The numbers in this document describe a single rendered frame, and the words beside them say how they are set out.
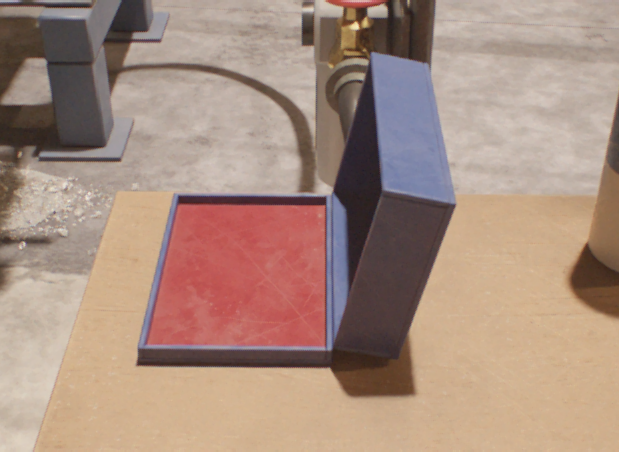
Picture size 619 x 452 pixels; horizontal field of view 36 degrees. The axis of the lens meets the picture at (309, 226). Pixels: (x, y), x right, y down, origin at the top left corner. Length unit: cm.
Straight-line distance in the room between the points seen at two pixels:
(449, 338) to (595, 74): 146
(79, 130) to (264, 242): 107
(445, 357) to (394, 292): 6
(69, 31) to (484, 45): 89
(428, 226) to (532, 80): 146
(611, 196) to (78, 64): 114
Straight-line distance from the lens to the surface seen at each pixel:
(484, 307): 60
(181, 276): 61
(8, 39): 216
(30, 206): 157
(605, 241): 64
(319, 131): 110
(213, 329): 57
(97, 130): 167
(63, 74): 163
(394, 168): 50
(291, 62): 197
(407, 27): 91
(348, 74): 90
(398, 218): 49
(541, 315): 60
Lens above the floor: 85
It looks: 35 degrees down
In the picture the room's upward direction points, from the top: straight up
